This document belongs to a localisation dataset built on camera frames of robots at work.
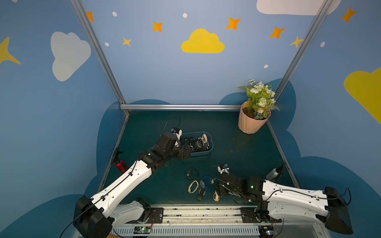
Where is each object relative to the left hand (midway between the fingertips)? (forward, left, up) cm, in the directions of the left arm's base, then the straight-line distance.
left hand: (187, 146), depth 77 cm
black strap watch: (-17, -9, -20) cm, 28 cm away
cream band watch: (-15, -5, -21) cm, 26 cm away
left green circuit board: (-35, +21, -21) cm, 46 cm away
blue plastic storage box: (+21, -7, -18) cm, 29 cm away
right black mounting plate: (-28, -32, -20) cm, 47 cm away
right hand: (-14, -18, -14) cm, 27 cm away
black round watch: (-8, -3, -19) cm, 20 cm away
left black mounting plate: (-29, +15, -21) cm, 39 cm away
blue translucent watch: (-12, -11, -20) cm, 26 cm away
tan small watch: (+18, -11, -17) cm, 27 cm away
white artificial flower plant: (+32, -44, +7) cm, 55 cm away
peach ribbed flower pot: (+24, -41, -10) cm, 48 cm away
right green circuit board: (-34, -40, -21) cm, 57 cm away
